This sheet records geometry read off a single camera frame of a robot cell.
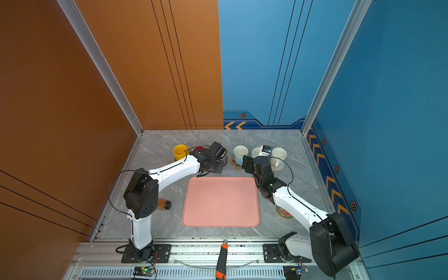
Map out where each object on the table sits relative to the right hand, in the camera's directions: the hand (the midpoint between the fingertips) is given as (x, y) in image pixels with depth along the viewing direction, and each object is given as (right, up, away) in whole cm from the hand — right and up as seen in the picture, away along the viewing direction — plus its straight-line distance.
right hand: (249, 158), depth 85 cm
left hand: (-15, -4, +7) cm, 17 cm away
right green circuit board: (+17, -46, -15) cm, 51 cm away
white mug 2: (+19, +2, +12) cm, 22 cm away
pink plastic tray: (-14, -22, +2) cm, 26 cm away
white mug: (+5, +3, +13) cm, 14 cm away
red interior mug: (-28, +5, +14) cm, 31 cm away
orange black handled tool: (-13, -44, -14) cm, 48 cm away
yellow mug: (-38, +3, +14) cm, 41 cm away
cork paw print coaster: (-8, -3, +17) cm, 19 cm away
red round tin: (+16, -25, -4) cm, 30 cm away
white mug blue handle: (-4, +3, +12) cm, 13 cm away
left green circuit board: (-45, -45, -14) cm, 66 cm away
